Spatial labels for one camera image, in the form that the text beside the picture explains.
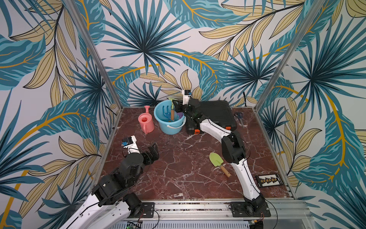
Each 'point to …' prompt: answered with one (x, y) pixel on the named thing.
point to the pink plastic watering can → (146, 121)
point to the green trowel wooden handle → (216, 161)
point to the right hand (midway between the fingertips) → (173, 99)
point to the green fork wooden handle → (172, 110)
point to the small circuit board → (267, 180)
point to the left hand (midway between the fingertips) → (150, 148)
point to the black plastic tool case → (218, 112)
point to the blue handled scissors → (239, 115)
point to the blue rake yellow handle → (167, 115)
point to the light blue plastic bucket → (162, 114)
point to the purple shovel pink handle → (180, 114)
